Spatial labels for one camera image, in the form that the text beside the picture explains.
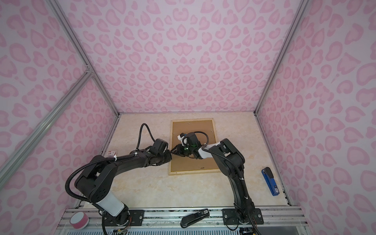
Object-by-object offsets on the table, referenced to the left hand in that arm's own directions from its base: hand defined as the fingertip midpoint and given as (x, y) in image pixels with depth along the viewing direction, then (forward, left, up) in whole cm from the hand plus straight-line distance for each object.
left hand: (173, 155), depth 92 cm
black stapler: (-34, -12, +2) cm, 36 cm away
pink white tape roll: (-34, +41, +3) cm, 54 cm away
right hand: (+2, +1, +1) cm, 2 cm away
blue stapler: (-17, -56, -1) cm, 58 cm away
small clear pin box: (+3, +41, -1) cm, 41 cm away
